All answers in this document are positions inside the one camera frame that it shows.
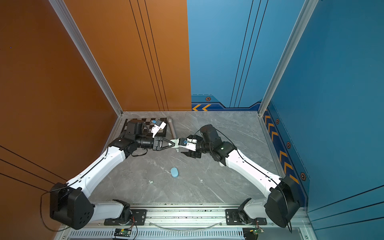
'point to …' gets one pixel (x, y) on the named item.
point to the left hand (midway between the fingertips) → (173, 144)
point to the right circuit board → (252, 233)
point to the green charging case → (176, 142)
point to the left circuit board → (122, 232)
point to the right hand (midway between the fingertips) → (183, 143)
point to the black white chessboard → (149, 124)
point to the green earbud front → (151, 182)
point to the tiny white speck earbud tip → (201, 180)
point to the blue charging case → (174, 172)
